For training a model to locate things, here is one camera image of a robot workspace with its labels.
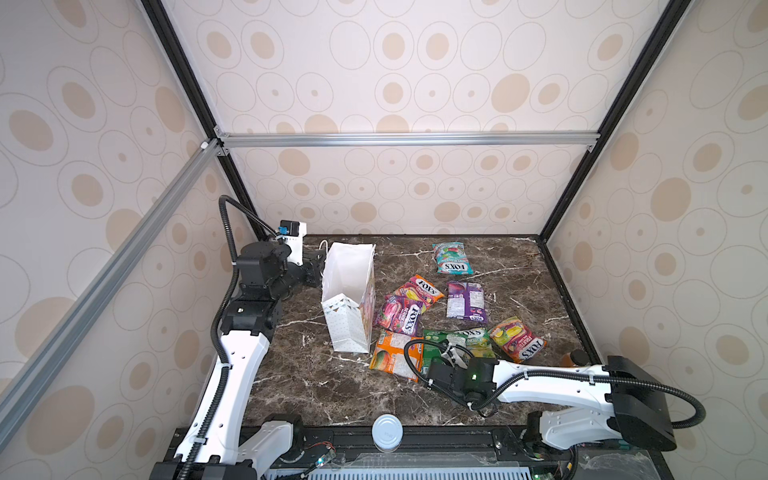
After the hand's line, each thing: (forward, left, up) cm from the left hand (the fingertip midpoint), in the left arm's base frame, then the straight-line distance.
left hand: (330, 249), depth 69 cm
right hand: (-21, -32, -32) cm, 50 cm away
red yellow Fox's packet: (-8, -52, -31) cm, 62 cm away
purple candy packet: (+6, -38, -32) cm, 50 cm away
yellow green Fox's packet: (-9, -40, -32) cm, 52 cm away
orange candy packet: (-13, -14, -31) cm, 37 cm away
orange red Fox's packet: (+8, -24, -33) cm, 41 cm away
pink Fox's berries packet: (0, -17, -30) cm, 35 cm away
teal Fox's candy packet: (+24, -36, -33) cm, 54 cm away
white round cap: (-33, -13, -29) cm, 46 cm away
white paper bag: (-7, -4, -9) cm, 12 cm away
